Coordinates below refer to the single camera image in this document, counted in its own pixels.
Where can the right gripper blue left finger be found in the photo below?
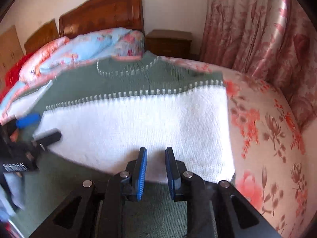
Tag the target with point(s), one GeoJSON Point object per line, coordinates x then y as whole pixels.
{"type": "Point", "coordinates": [133, 178]}

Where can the green white knit sweater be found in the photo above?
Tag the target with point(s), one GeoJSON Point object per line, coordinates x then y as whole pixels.
{"type": "Point", "coordinates": [108, 109]}

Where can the large carved wooden headboard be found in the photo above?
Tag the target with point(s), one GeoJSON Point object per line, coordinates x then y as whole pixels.
{"type": "Point", "coordinates": [96, 15]}

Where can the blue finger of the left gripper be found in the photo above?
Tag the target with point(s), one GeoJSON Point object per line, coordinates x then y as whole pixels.
{"type": "Point", "coordinates": [28, 120]}

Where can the floral pink bed sheet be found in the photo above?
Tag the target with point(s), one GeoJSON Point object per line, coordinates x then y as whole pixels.
{"type": "Point", "coordinates": [267, 149]}

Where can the small wooden headboard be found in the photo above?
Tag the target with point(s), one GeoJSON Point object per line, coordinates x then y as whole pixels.
{"type": "Point", "coordinates": [45, 34]}

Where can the red blanket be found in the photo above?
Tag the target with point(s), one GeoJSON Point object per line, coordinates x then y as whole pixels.
{"type": "Point", "coordinates": [18, 71]}

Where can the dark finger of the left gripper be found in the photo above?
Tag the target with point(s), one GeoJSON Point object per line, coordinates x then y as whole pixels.
{"type": "Point", "coordinates": [45, 139]}

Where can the wooden louvered door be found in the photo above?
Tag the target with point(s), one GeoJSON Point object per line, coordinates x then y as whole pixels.
{"type": "Point", "coordinates": [10, 52]}

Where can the dark wooden nightstand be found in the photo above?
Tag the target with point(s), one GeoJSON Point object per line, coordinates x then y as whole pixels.
{"type": "Point", "coordinates": [169, 43]}

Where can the pink floral curtain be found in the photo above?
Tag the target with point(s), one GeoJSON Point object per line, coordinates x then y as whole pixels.
{"type": "Point", "coordinates": [272, 40]}

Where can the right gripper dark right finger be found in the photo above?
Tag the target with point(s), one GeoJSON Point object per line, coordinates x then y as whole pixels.
{"type": "Point", "coordinates": [177, 185]}

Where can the pink floral pillow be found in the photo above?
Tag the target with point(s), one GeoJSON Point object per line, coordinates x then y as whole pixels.
{"type": "Point", "coordinates": [42, 54]}

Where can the light blue floral pillow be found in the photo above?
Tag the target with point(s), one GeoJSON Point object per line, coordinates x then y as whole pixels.
{"type": "Point", "coordinates": [117, 42]}

